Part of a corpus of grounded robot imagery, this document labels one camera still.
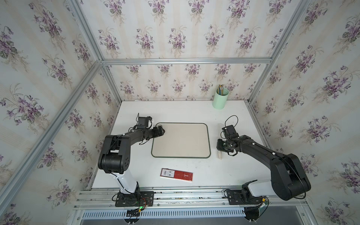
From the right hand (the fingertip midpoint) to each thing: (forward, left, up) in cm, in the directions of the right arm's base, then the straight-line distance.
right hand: (219, 146), depth 90 cm
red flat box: (-18, +27, -1) cm, 32 cm away
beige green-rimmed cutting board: (+5, +24, -1) cm, 25 cm away
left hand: (+9, +40, +1) cm, 41 cm away
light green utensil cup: (+39, -5, +3) cm, 39 cm away
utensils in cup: (+42, -5, +13) cm, 44 cm away
